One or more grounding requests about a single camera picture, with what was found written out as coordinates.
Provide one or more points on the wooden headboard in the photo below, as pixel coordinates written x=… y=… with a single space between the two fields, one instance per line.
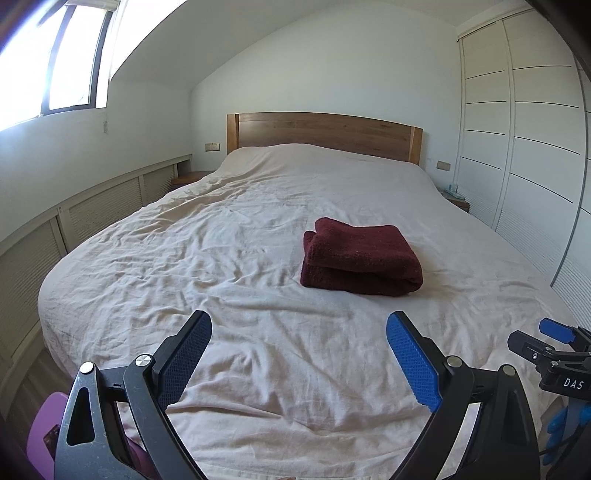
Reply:
x=353 y=134

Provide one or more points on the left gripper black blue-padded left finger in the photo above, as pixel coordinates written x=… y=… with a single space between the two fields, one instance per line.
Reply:
x=91 y=442

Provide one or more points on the purple plastic stool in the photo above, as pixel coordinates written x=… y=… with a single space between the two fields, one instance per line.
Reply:
x=42 y=437

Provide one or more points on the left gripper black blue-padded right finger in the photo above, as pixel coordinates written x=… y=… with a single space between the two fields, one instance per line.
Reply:
x=502 y=444

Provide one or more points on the left wall switch plate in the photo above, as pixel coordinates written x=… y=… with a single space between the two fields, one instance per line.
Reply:
x=211 y=147

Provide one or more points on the pink bed sheet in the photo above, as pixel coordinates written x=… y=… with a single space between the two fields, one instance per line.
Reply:
x=296 y=382

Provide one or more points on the window with dark frame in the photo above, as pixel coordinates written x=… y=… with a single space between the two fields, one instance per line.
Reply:
x=52 y=60

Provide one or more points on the right wooden nightstand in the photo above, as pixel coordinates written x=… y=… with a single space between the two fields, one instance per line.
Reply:
x=456 y=199

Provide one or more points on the white wardrobe with sliding doors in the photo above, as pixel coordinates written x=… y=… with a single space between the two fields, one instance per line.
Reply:
x=524 y=148

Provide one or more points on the blue gloved hand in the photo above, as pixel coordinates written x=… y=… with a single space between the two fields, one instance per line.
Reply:
x=555 y=430

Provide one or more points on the white louvered low cabinet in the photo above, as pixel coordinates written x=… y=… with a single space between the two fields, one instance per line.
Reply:
x=29 y=254

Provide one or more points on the wall switch plate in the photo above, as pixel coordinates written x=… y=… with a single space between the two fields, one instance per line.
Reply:
x=443 y=165
x=211 y=147

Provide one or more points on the wooden nightstand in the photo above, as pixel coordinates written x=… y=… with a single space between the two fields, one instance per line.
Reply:
x=456 y=199
x=186 y=179

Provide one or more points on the dark red knitted sweater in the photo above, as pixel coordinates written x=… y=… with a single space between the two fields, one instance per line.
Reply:
x=366 y=260

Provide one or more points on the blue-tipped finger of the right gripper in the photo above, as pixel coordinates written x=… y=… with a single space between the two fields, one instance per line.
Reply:
x=557 y=331

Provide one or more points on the right wall switch plate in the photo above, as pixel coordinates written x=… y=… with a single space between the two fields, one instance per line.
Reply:
x=443 y=165

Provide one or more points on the left wooden nightstand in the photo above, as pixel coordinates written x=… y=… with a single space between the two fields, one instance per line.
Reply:
x=186 y=179

